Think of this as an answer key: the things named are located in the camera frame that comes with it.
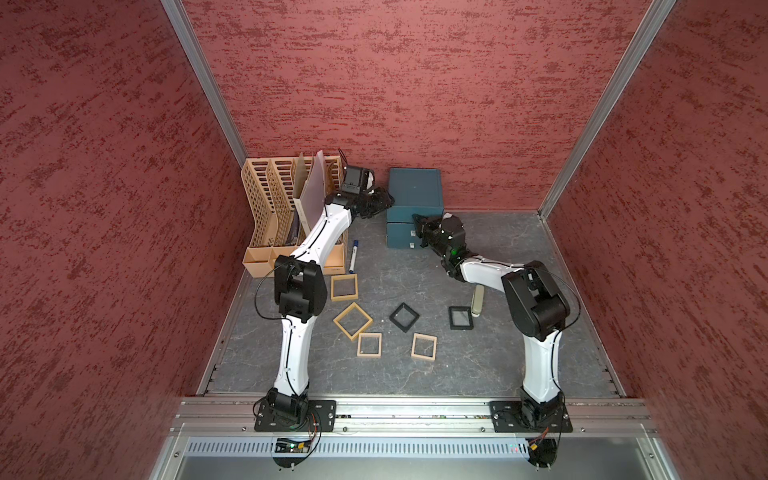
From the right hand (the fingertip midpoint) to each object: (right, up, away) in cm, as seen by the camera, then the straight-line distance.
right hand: (410, 216), depth 94 cm
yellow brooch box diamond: (-18, -33, -4) cm, 38 cm away
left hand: (-7, +3, 0) cm, 8 cm away
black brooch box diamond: (-2, -35, -4) cm, 35 cm away
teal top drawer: (-2, +1, +2) cm, 2 cm away
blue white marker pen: (-20, -14, +12) cm, 27 cm away
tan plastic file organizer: (-47, -4, +11) cm, 48 cm away
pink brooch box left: (-13, -39, -8) cm, 42 cm away
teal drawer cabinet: (+1, +10, +12) cm, 16 cm away
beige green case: (+21, -27, -2) cm, 35 cm away
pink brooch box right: (+4, -39, -8) cm, 40 cm away
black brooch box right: (+16, -33, -2) cm, 36 cm away
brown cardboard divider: (-36, +13, +1) cm, 38 cm away
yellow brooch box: (-22, -24, +4) cm, 33 cm away
